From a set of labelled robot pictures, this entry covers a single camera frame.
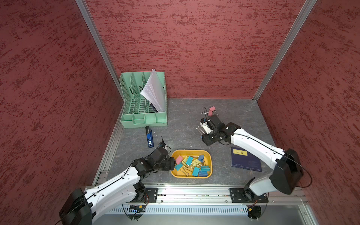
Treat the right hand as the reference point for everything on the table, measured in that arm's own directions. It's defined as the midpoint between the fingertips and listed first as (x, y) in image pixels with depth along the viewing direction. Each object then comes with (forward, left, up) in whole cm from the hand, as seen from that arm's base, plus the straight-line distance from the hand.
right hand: (207, 140), depth 83 cm
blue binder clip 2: (-17, +3, -9) cm, 19 cm away
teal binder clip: (-12, +18, -10) cm, 24 cm away
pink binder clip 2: (-9, +17, -7) cm, 21 cm away
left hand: (-12, +24, -7) cm, 27 cm away
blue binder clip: (-7, +4, -9) cm, 12 cm away
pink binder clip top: (+35, -11, -11) cm, 38 cm away
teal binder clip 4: (-13, +2, -11) cm, 17 cm away
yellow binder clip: (-9, +14, -8) cm, 19 cm away
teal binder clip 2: (-9, +11, -8) cm, 16 cm away
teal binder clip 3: (-15, +7, -10) cm, 19 cm away
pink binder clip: (+29, -8, -10) cm, 32 cm away
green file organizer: (+33, +51, -10) cm, 62 cm away
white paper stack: (+33, +34, +12) cm, 49 cm away
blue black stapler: (+8, +38, -7) cm, 39 cm away
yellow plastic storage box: (-4, +9, -9) cm, 13 cm away
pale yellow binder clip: (-11, +6, -10) cm, 16 cm away
